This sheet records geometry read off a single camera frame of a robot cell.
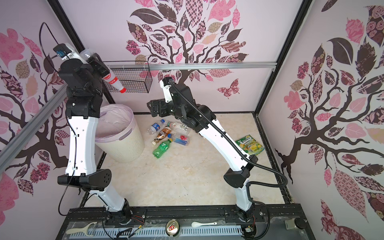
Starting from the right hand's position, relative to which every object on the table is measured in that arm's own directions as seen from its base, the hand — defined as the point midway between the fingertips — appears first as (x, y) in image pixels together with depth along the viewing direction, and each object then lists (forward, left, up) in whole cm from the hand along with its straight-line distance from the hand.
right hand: (157, 99), depth 62 cm
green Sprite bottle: (+1, +6, -42) cm, 42 cm away
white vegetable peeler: (-42, +37, -43) cm, 71 cm away
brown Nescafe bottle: (+11, +7, -40) cm, 43 cm away
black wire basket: (+37, +23, -11) cm, 45 cm away
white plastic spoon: (-40, -15, -45) cm, 63 cm away
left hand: (+9, +23, +14) cm, 29 cm away
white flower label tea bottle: (+17, -5, -40) cm, 44 cm away
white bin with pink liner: (-6, +22, -17) cm, 28 cm away
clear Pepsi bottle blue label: (+19, +13, -42) cm, 48 cm away
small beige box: (-41, -60, -42) cm, 84 cm away
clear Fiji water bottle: (+9, -5, -42) cm, 43 cm away
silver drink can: (-42, -6, -34) cm, 55 cm away
